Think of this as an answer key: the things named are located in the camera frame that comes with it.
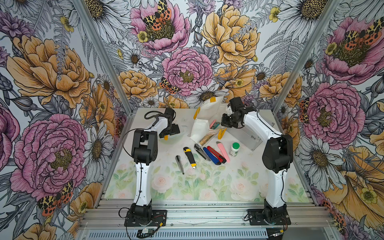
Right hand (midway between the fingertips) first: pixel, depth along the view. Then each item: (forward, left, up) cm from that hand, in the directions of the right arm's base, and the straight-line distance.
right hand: (222, 126), depth 95 cm
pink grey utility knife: (+13, +3, -11) cm, 17 cm away
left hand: (+2, +34, -12) cm, 36 cm away
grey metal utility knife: (-8, +15, -13) cm, 21 cm away
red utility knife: (-13, +4, -13) cm, 19 cm away
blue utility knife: (-15, +6, -13) cm, 21 cm away
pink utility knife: (-10, -1, -14) cm, 17 cm away
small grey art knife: (-14, +28, -12) cm, 34 cm away
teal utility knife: (+11, +1, -12) cm, 17 cm away
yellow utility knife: (+2, +37, -12) cm, 39 cm away
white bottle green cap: (-13, -6, -6) cm, 16 cm away
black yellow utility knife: (-11, +22, -11) cm, 27 cm away
